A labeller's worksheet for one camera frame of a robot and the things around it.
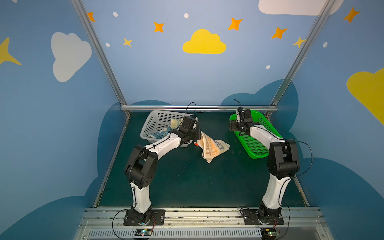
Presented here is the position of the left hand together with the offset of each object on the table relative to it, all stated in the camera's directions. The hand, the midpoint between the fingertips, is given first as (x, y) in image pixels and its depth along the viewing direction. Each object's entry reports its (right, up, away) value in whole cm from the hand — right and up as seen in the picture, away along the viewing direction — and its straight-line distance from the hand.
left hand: (202, 132), depth 92 cm
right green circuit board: (+31, -48, -21) cm, 61 cm away
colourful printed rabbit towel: (+6, -10, +2) cm, 12 cm away
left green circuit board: (-28, -47, -22) cm, 59 cm away
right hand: (+24, +7, +8) cm, 26 cm away
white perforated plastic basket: (-10, -8, +6) cm, 14 cm away
